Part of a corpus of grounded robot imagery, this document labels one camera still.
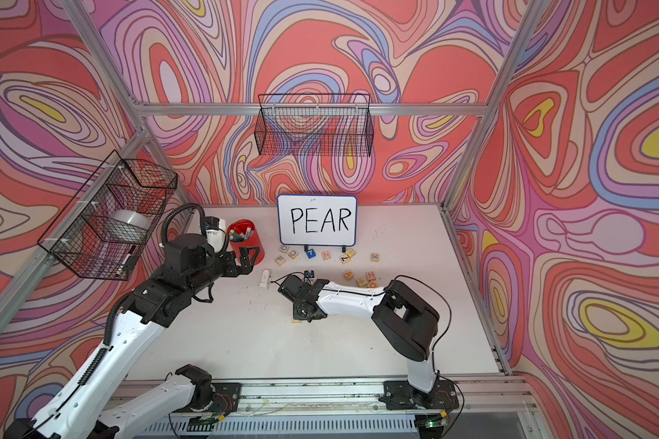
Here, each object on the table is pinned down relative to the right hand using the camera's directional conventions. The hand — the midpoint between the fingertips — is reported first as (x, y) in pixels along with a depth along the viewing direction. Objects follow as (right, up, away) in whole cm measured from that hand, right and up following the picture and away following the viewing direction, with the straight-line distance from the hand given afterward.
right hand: (307, 318), depth 87 cm
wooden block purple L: (+13, +18, +14) cm, 26 cm away
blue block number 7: (0, +20, +17) cm, 26 cm away
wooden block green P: (-3, +2, -9) cm, 9 cm away
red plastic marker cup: (-24, +28, +11) cm, 38 cm away
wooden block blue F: (-12, +17, +14) cm, 25 cm away
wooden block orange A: (+14, +13, +9) cm, 21 cm away
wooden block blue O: (-11, +21, +17) cm, 29 cm away
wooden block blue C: (-7, +20, +15) cm, 26 cm away
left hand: (-15, +24, -17) cm, 32 cm away
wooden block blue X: (+24, +19, +14) cm, 34 cm away
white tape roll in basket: (-46, +30, -17) cm, 57 cm away
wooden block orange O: (+22, +10, +7) cm, 25 cm away
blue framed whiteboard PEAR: (+1, +33, +12) cm, 35 cm away
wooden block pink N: (+6, +20, +14) cm, 25 cm away
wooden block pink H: (+22, +12, +9) cm, 27 cm away
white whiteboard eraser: (-15, +11, +6) cm, 20 cm away
